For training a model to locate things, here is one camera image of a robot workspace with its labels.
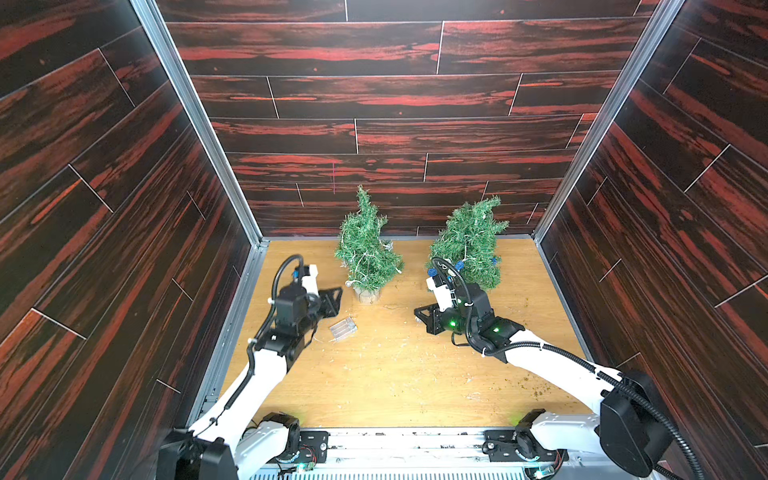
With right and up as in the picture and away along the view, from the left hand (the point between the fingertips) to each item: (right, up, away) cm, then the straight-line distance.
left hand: (341, 290), depth 81 cm
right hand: (+22, -5, +1) cm, 23 cm away
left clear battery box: (-1, -14, +13) cm, 19 cm away
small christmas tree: (+8, +9, -1) cm, 12 cm away
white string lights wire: (+5, +5, -1) cm, 7 cm away
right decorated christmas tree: (+34, +14, -3) cm, 37 cm away
